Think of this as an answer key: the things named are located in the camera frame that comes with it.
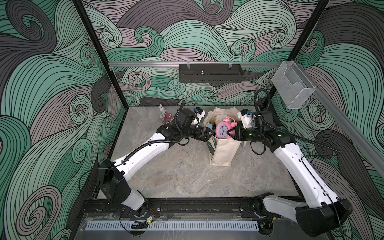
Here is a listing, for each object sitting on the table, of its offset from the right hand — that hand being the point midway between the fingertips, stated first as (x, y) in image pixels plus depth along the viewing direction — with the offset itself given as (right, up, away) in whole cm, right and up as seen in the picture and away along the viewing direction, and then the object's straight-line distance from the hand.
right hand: (229, 133), depth 73 cm
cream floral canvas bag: (-2, -10, +5) cm, 12 cm away
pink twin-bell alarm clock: (-2, +3, +4) cm, 5 cm away
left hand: (-11, +2, 0) cm, 11 cm away
